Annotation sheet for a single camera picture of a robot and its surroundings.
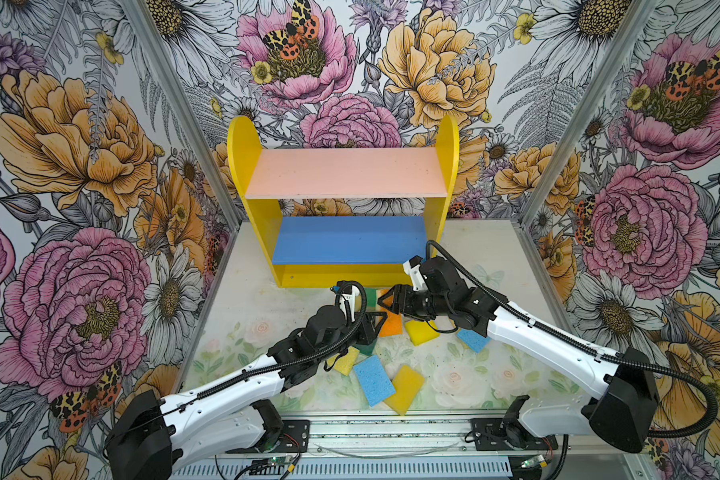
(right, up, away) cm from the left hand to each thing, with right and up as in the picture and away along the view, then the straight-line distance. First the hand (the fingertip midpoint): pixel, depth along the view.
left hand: (382, 324), depth 75 cm
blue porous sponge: (-2, -16, +6) cm, 18 cm away
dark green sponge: (-4, -10, +13) cm, 17 cm away
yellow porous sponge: (-10, -13, +10) cm, 19 cm away
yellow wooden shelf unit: (-13, +32, +52) cm, 62 cm away
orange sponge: (+3, 0, 0) cm, 3 cm away
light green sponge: (-3, +7, +1) cm, 8 cm away
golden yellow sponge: (+7, -19, +8) cm, 21 cm away
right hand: (+1, +3, 0) cm, 3 cm away
